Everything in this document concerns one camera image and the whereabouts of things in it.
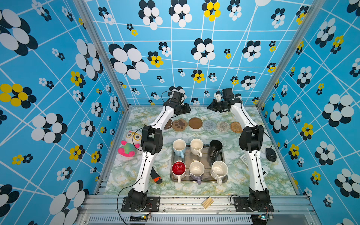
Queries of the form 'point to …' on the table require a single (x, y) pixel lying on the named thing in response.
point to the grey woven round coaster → (209, 125)
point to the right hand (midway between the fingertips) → (209, 106)
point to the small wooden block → (207, 202)
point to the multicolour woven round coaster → (223, 126)
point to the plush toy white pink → (131, 145)
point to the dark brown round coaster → (168, 124)
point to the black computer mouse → (270, 154)
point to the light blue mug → (179, 146)
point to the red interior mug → (178, 170)
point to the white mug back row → (196, 146)
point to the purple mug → (197, 169)
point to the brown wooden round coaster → (195, 123)
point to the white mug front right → (219, 169)
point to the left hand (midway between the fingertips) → (189, 108)
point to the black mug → (214, 147)
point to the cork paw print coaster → (180, 124)
